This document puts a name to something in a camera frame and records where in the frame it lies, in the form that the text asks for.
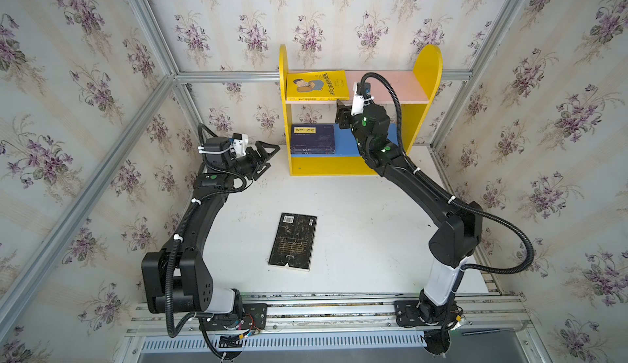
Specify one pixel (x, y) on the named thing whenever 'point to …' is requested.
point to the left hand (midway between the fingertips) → (274, 152)
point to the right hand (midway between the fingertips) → (346, 99)
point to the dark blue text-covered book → (312, 135)
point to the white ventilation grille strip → (229, 342)
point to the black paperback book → (293, 241)
